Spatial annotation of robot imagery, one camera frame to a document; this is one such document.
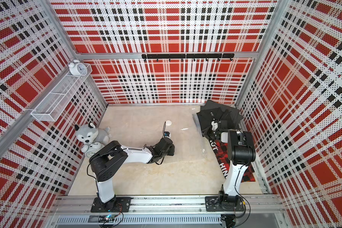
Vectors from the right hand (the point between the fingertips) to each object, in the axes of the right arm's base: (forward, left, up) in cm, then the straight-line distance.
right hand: (203, 131), depth 101 cm
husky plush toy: (-13, +70, +17) cm, 73 cm away
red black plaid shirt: (-16, -10, 0) cm, 19 cm away
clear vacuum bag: (-10, +7, -4) cm, 13 cm away
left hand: (-12, +20, -2) cm, 23 cm away
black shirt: (+14, -22, -2) cm, 26 cm away
